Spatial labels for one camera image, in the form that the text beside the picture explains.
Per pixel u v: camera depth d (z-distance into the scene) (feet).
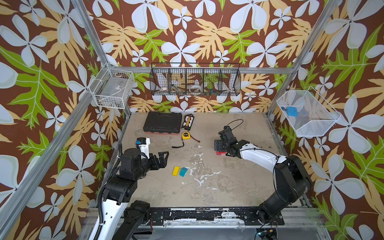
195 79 3.22
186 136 3.42
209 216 2.46
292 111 2.81
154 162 1.94
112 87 2.83
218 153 3.12
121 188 1.47
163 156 2.02
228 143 2.32
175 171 2.91
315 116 2.54
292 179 1.49
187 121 3.76
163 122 3.72
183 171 2.90
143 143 1.95
